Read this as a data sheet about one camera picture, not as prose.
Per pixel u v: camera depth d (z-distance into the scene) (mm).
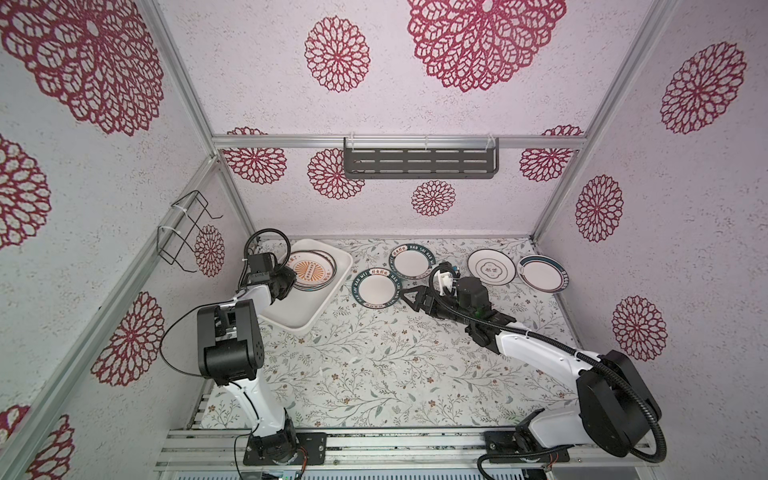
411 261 1135
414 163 982
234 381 526
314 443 755
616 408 424
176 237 746
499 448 723
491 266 1123
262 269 776
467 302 652
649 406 438
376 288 1064
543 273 1101
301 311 944
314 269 1052
